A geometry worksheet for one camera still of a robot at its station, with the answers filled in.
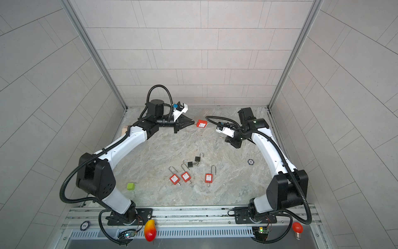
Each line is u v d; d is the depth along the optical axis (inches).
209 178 32.5
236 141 27.6
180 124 26.3
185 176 32.5
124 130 38.9
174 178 31.9
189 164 34.5
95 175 17.0
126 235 25.4
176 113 26.2
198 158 35.2
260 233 26.8
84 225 26.8
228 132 27.2
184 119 28.2
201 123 29.3
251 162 35.1
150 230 25.7
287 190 15.9
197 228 27.2
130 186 30.8
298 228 26.1
